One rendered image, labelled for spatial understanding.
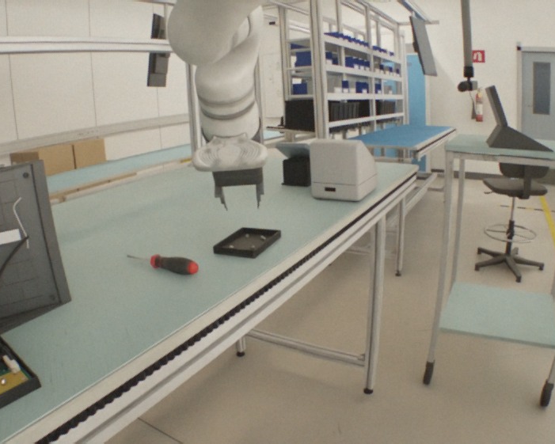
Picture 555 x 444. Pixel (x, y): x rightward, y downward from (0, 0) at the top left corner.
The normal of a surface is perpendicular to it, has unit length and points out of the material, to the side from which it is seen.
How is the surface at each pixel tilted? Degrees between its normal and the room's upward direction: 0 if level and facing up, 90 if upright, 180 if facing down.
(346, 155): 90
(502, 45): 90
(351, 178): 90
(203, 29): 121
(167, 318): 0
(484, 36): 90
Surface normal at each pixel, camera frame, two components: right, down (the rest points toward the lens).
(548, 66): -0.51, 0.28
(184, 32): -0.48, 0.61
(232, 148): -0.02, -0.56
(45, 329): -0.05, -0.96
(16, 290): 0.56, 0.21
